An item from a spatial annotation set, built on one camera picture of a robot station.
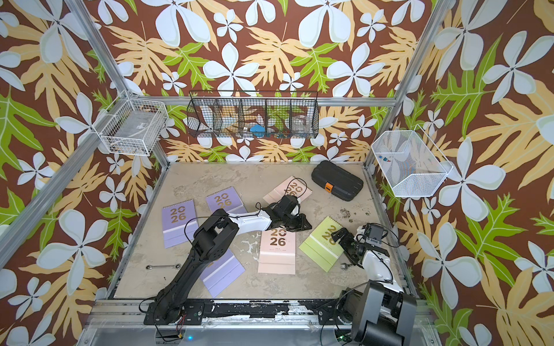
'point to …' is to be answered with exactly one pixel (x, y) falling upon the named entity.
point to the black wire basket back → (254, 114)
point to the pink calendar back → (293, 186)
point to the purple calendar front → (219, 274)
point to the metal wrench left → (177, 266)
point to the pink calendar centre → (278, 252)
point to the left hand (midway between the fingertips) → (315, 225)
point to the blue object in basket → (258, 130)
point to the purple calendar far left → (179, 222)
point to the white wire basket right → (412, 164)
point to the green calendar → (319, 245)
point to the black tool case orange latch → (343, 183)
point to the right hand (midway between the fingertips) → (337, 240)
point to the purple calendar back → (227, 199)
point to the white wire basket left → (131, 126)
